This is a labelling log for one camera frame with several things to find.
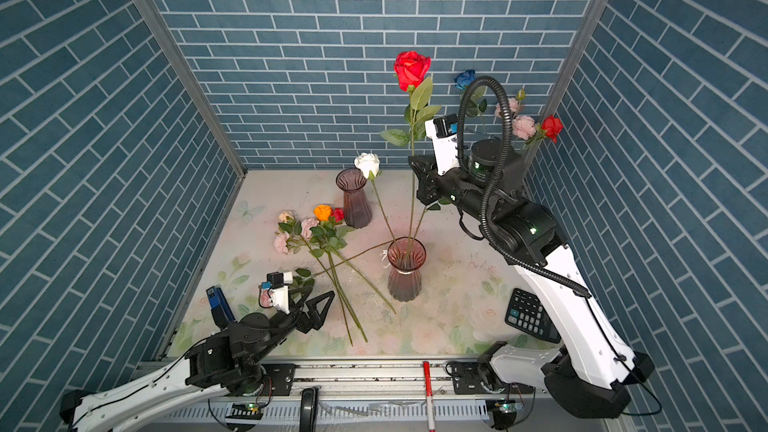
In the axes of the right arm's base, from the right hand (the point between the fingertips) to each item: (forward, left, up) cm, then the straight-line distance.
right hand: (407, 154), depth 56 cm
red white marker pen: (-31, -8, -48) cm, 58 cm away
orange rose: (+17, +30, -44) cm, 56 cm away
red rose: (+34, -41, -17) cm, 56 cm away
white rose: (+2, -6, -18) cm, 20 cm away
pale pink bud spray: (+8, +39, -43) cm, 58 cm away
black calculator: (-10, -35, -48) cm, 60 cm away
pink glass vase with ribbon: (-3, 0, -33) cm, 33 cm away
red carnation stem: (+17, +25, -44) cm, 54 cm away
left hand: (-16, +19, -33) cm, 41 cm away
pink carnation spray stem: (+35, -33, -17) cm, 51 cm away
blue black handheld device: (-17, +52, -45) cm, 70 cm away
